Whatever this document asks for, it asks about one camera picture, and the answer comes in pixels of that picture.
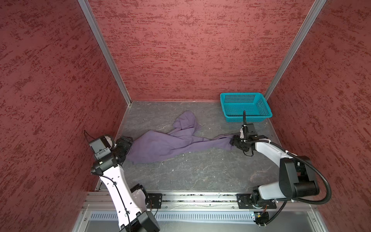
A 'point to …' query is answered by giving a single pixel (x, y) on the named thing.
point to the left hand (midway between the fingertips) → (131, 145)
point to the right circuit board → (261, 218)
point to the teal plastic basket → (255, 104)
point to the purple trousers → (147, 146)
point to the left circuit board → (153, 203)
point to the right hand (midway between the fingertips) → (233, 145)
